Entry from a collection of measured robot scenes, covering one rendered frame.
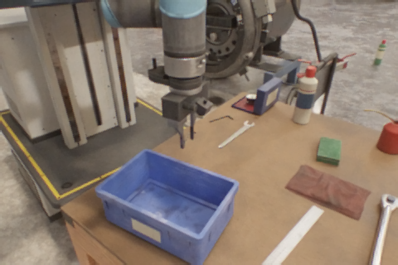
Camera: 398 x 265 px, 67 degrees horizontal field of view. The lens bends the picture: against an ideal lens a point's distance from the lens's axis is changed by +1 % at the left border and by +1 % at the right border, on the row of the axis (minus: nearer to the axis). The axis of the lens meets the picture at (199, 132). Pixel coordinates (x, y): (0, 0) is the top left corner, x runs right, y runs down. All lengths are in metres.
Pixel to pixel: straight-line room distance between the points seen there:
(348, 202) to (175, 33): 0.65
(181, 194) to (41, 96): 0.85
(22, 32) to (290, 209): 1.16
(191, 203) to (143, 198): 0.14
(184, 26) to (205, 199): 0.47
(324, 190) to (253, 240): 0.28
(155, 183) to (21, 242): 0.82
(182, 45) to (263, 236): 0.50
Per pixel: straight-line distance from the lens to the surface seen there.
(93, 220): 0.88
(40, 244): 1.54
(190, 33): 0.61
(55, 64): 1.30
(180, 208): 0.85
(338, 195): 0.95
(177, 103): 0.64
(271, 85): 1.30
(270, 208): 0.88
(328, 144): 1.14
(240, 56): 2.07
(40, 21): 1.26
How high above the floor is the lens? 1.09
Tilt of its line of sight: 32 degrees down
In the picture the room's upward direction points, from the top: straight up
